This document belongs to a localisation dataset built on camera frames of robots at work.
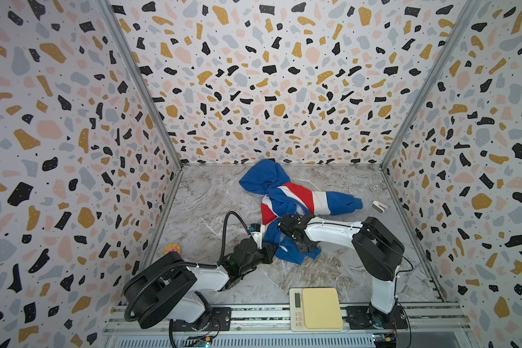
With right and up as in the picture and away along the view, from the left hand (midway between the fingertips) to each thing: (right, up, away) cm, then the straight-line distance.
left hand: (280, 243), depth 83 cm
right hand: (+11, -1, +9) cm, 14 cm away
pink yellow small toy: (-43, -3, +3) cm, 43 cm away
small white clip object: (+48, +12, +20) cm, 53 cm away
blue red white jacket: (+2, +16, +19) cm, 24 cm away
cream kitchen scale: (+12, -21, -8) cm, 25 cm away
